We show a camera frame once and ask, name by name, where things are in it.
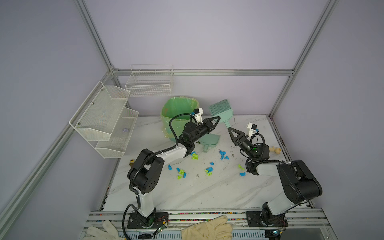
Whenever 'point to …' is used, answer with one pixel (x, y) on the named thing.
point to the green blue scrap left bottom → (181, 172)
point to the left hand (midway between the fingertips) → (221, 118)
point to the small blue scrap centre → (211, 163)
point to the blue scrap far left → (169, 167)
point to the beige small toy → (277, 150)
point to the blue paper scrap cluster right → (222, 153)
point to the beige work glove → (218, 229)
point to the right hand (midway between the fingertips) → (227, 131)
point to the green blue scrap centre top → (194, 156)
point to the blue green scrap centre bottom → (209, 171)
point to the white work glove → (109, 232)
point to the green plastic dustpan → (209, 140)
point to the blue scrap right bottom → (242, 174)
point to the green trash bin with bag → (174, 105)
